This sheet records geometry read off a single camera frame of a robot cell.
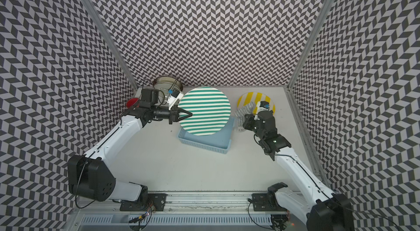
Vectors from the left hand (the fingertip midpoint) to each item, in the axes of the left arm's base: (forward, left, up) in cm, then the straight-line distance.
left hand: (190, 115), depth 75 cm
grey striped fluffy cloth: (+4, -27, 0) cm, 27 cm away
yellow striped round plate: (+31, -38, -23) cm, 54 cm away
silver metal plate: (+31, +21, -10) cm, 39 cm away
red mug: (+21, +41, -15) cm, 48 cm away
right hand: (+2, -27, -6) cm, 27 cm away
